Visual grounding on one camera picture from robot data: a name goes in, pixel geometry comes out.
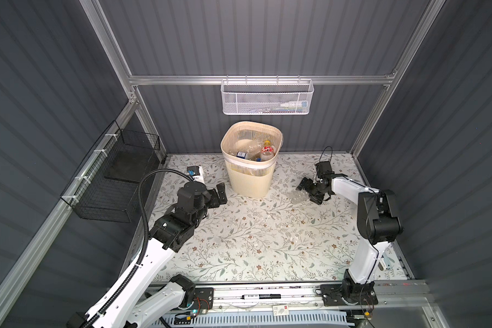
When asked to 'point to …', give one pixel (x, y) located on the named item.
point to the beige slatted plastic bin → (249, 178)
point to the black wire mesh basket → (106, 186)
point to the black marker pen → (261, 296)
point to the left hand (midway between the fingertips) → (213, 186)
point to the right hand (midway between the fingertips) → (305, 192)
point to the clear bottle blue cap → (297, 197)
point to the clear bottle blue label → (247, 149)
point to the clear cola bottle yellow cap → (267, 151)
